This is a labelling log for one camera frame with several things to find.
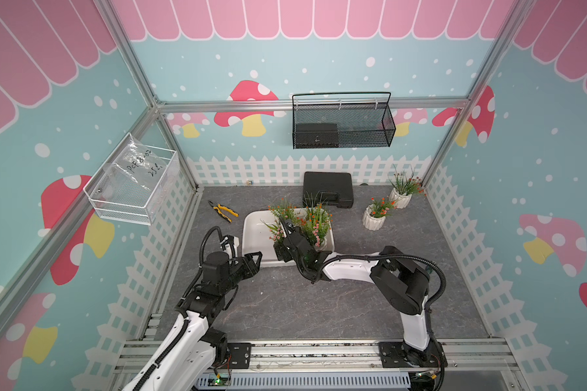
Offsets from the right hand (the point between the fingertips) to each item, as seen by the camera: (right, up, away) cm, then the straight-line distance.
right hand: (284, 238), depth 92 cm
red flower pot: (+36, +8, +8) cm, 38 cm away
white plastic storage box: (-13, -1, +10) cm, 16 cm away
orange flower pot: (+11, +9, -2) cm, 15 cm away
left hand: (-8, -6, -11) cm, 15 cm away
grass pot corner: (+51, +20, +14) cm, 57 cm away
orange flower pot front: (-1, +11, +2) cm, 11 cm away
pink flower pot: (+11, +5, -4) cm, 13 cm away
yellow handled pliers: (-32, +12, +20) cm, 40 cm away
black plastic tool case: (+21, +21, +21) cm, 36 cm away
